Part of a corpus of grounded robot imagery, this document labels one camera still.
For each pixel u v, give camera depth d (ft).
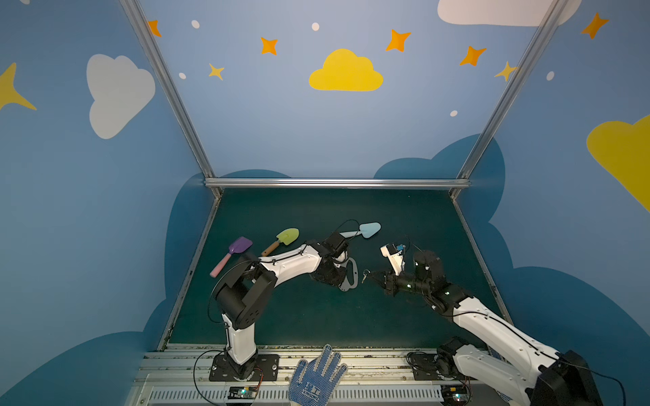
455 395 2.35
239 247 3.28
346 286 2.96
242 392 2.34
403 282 2.27
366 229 3.55
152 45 2.46
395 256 2.34
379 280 2.47
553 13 2.29
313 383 2.35
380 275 2.41
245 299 1.55
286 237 3.42
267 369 2.44
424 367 2.42
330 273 2.56
